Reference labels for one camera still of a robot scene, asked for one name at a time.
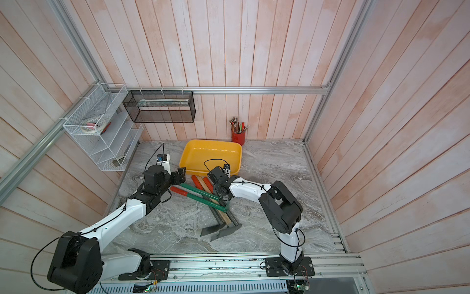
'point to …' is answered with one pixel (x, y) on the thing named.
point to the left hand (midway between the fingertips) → (179, 170)
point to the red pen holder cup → (238, 138)
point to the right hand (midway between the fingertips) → (219, 185)
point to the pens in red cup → (237, 127)
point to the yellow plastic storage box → (201, 157)
